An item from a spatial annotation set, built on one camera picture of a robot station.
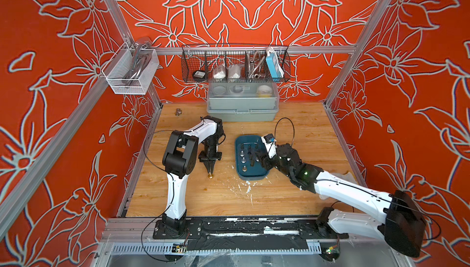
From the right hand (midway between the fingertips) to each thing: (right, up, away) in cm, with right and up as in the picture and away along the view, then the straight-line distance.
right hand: (257, 150), depth 78 cm
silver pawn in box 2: (-5, -8, +13) cm, 16 cm away
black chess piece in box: (-2, -4, +16) cm, 17 cm away
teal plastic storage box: (-3, -11, +13) cm, 17 cm away
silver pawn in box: (-6, -5, +16) cm, 18 cm away
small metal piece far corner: (-46, +18, +35) cm, 61 cm away
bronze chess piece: (-21, -14, +7) cm, 26 cm away
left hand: (-21, -11, +7) cm, 25 cm away
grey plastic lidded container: (-5, +23, +22) cm, 32 cm away
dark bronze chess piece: (-1, -9, +11) cm, 14 cm away
